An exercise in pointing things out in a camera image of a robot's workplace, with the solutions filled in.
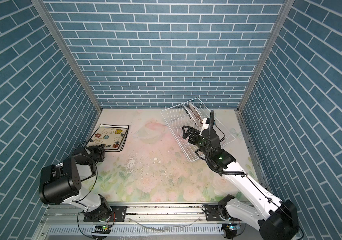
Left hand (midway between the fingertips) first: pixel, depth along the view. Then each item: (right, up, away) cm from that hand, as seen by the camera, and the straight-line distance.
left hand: (104, 142), depth 91 cm
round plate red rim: (+54, +16, +5) cm, 57 cm away
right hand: (+50, +9, -16) cm, 54 cm away
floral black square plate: (+1, +3, +8) cm, 9 cm away
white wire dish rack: (+44, +16, +19) cm, 51 cm away
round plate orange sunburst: (+59, +16, +5) cm, 62 cm away
